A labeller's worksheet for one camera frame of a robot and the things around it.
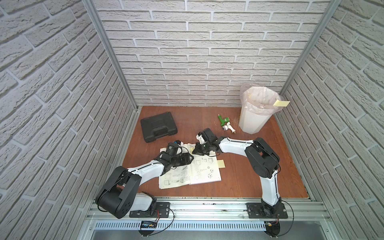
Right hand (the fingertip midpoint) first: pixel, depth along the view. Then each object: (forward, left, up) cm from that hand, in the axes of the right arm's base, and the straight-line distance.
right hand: (193, 152), depth 93 cm
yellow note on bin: (+15, -53, +24) cm, 60 cm away
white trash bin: (+13, -38, +10) cm, 42 cm away
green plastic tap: (+24, -24, -1) cm, 34 cm away
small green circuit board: (-36, +24, -3) cm, 44 cm away
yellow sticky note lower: (-8, -17, -2) cm, 19 cm away
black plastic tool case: (+19, +26, +4) cm, 32 cm away
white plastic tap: (+17, -24, +1) cm, 29 cm away
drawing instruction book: (-11, -5, -1) cm, 12 cm away
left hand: (-3, +4, +2) cm, 5 cm away
